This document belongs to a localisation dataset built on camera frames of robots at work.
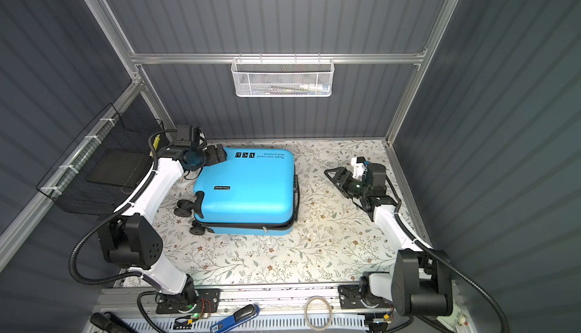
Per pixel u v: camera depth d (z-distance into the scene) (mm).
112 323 683
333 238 868
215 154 784
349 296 738
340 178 738
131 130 865
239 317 677
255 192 804
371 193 657
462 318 677
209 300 723
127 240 445
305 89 914
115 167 706
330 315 698
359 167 784
